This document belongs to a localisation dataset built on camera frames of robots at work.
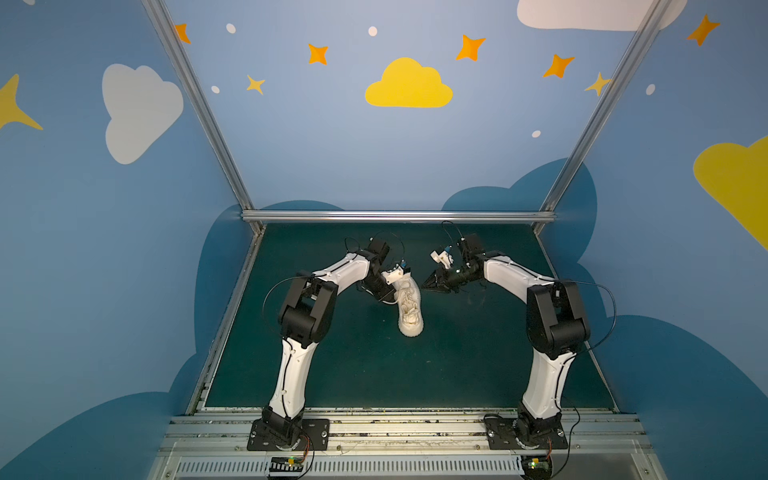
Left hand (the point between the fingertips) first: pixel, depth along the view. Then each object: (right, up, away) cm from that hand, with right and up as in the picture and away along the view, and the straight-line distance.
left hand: (387, 293), depth 101 cm
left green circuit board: (-24, -39, -28) cm, 54 cm away
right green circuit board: (+37, -40, -27) cm, 61 cm away
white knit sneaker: (+6, 0, -5) cm, 8 cm away
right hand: (+12, +4, -8) cm, 15 cm away
